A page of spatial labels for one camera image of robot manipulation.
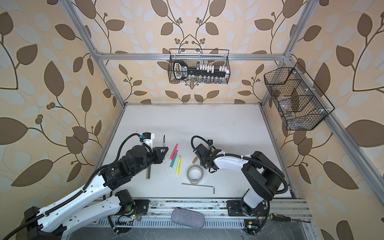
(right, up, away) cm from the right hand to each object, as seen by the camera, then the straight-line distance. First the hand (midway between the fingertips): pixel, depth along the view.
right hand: (208, 160), depth 90 cm
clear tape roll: (-8, -6, -5) cm, 11 cm away
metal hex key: (-4, -11, -8) cm, 15 cm away
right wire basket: (+46, +31, -17) cm, 58 cm away
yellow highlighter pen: (-18, -3, -2) cm, 18 cm away
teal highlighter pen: (-21, 0, +1) cm, 21 cm away
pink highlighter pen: (-21, +5, +3) cm, 22 cm away
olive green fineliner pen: (-35, -6, -4) cm, 35 cm away
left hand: (-20, +11, -19) cm, 30 cm away
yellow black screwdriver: (+33, -21, -21) cm, 44 cm away
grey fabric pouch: (-11, -21, -21) cm, 32 cm away
